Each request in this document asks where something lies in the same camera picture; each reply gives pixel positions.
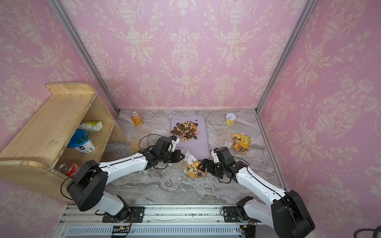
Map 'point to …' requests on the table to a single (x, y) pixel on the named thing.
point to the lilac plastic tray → (198, 147)
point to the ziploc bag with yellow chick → (189, 166)
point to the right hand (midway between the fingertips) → (204, 169)
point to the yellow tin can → (230, 119)
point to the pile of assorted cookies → (186, 130)
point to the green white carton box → (91, 125)
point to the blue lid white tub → (80, 141)
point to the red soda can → (69, 169)
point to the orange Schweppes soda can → (137, 118)
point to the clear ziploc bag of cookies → (139, 139)
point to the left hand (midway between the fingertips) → (185, 157)
